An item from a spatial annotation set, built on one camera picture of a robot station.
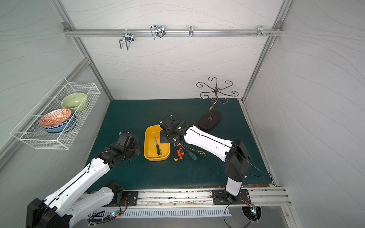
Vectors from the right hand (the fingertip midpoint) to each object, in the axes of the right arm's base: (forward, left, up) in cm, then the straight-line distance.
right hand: (164, 137), depth 80 cm
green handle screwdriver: (-4, -15, -14) cm, 21 cm away
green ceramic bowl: (+9, +47, +19) cm, 52 cm away
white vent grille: (-34, -3, -16) cm, 38 cm away
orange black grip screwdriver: (-4, -8, -14) cm, 17 cm away
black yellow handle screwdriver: (-2, +5, -14) cm, 15 cm away
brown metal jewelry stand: (+25, -30, -14) cm, 42 cm away
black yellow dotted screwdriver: (-2, -19, -14) cm, 24 cm away
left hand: (-5, +15, -5) cm, 17 cm away
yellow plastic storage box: (-3, +11, -15) cm, 19 cm away
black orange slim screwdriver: (-4, -6, -15) cm, 17 cm away
